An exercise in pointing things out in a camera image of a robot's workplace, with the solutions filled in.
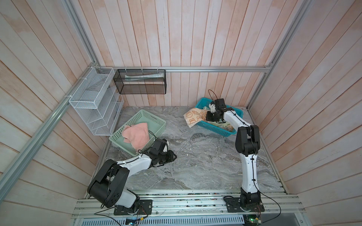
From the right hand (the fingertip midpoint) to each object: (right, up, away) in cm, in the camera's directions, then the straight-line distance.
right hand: (205, 116), depth 106 cm
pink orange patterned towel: (-9, 0, -6) cm, 11 cm away
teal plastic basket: (+12, -9, -5) cm, 16 cm away
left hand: (-23, -28, -19) cm, 41 cm away
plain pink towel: (-50, -13, -9) cm, 52 cm away
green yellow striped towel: (+10, -6, -2) cm, 12 cm away
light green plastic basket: (-38, -7, 0) cm, 39 cm away
